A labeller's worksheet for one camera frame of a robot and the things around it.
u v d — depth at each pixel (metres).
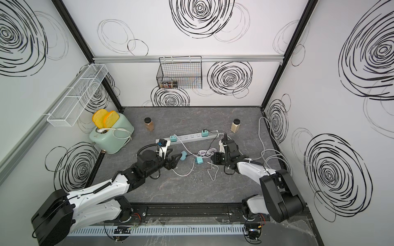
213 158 0.84
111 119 0.87
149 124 0.99
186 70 0.96
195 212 0.75
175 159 0.72
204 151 0.94
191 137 0.99
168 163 0.71
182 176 0.86
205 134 0.96
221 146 0.83
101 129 0.85
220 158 0.78
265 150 0.96
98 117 0.86
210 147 0.96
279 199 0.42
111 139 0.87
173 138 0.94
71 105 0.74
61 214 0.39
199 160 0.89
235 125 0.99
